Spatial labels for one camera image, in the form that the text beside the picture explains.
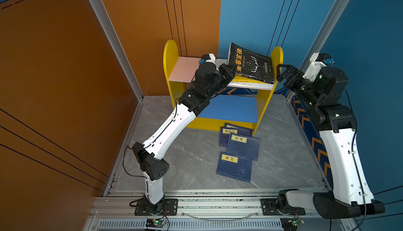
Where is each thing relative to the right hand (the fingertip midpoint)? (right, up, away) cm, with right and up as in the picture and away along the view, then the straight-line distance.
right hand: (282, 69), depth 60 cm
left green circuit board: (-52, -67, +11) cm, 86 cm away
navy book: (-7, -37, +33) cm, 50 cm away
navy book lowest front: (-13, -47, +27) cm, 56 cm away
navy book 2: (-18, -29, +37) cm, 50 cm away
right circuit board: (+9, -67, +10) cm, 68 cm away
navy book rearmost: (-7, -28, +37) cm, 47 cm away
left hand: (-16, +3, +2) cm, 16 cm away
